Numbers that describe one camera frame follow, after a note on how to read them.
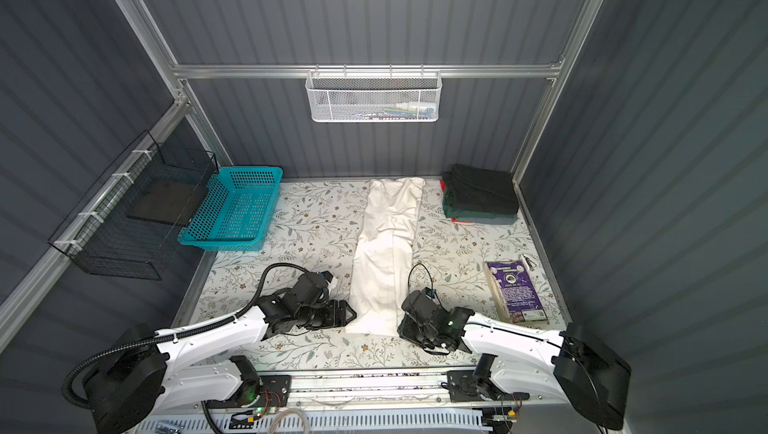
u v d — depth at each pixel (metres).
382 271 0.94
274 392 0.72
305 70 1.62
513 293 0.87
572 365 0.43
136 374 0.41
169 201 0.78
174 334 0.46
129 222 0.72
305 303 0.66
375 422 0.77
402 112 0.92
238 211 1.12
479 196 1.04
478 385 0.65
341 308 0.75
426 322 0.63
